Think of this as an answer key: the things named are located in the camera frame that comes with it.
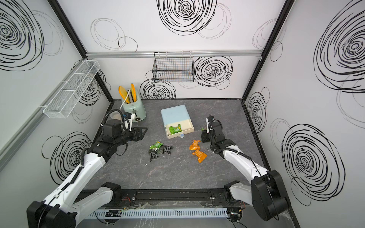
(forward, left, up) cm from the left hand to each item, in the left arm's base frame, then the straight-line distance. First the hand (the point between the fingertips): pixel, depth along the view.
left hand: (142, 128), depth 78 cm
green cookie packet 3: (+14, -37, -20) cm, 44 cm away
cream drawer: (+9, -25, -10) cm, 28 cm away
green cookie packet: (+5, -17, -8) cm, 20 cm away
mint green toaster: (+20, +10, -6) cm, 24 cm away
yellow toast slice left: (+28, +19, 0) cm, 34 cm away
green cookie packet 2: (-1, -6, -19) cm, 19 cm away
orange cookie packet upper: (-1, -31, -19) cm, 36 cm away
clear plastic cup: (+18, +25, -12) cm, 34 cm away
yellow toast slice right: (+29, +12, 0) cm, 31 cm away
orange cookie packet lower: (-6, -35, -20) cm, 40 cm away
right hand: (+4, -36, -8) cm, 37 cm away
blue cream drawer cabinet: (+12, -16, -4) cm, 21 cm away
